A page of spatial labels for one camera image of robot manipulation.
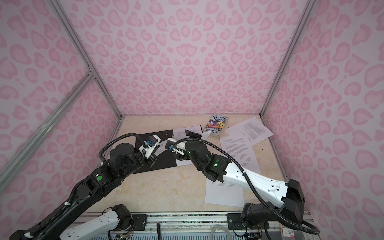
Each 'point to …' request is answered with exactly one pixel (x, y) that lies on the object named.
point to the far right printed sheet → (252, 128)
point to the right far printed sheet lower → (241, 149)
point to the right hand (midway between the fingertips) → (184, 135)
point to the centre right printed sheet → (227, 193)
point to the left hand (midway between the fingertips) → (157, 142)
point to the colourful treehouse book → (216, 124)
